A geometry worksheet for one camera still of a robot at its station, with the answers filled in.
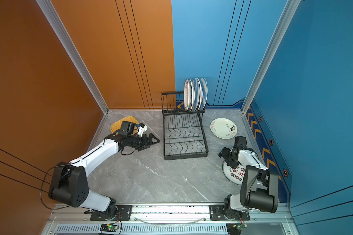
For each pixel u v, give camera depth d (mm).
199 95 809
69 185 429
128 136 688
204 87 849
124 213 729
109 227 708
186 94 957
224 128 1087
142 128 812
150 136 773
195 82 874
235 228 699
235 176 846
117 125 1087
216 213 725
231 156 682
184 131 1054
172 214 751
